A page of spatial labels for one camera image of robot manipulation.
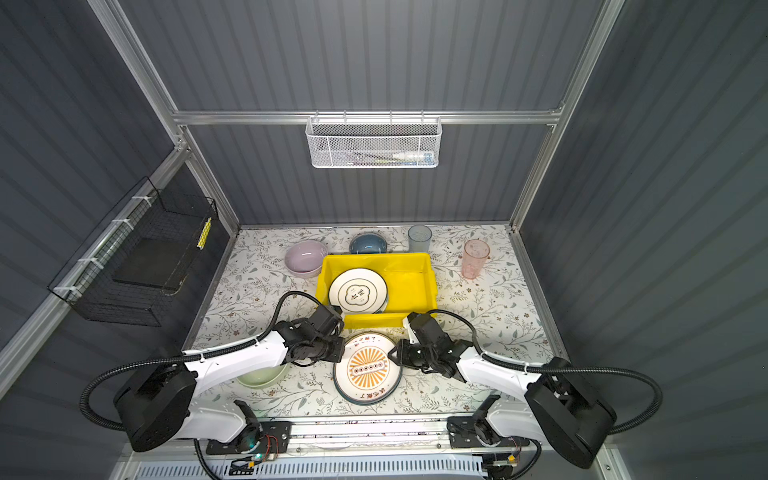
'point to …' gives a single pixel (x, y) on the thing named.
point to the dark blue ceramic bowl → (368, 244)
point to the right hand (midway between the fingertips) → (392, 358)
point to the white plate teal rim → (358, 291)
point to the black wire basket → (145, 248)
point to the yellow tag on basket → (204, 234)
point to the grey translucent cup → (419, 236)
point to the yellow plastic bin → (411, 282)
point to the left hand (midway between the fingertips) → (345, 351)
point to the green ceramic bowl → (264, 377)
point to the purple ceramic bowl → (303, 259)
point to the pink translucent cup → (475, 253)
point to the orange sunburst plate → (367, 375)
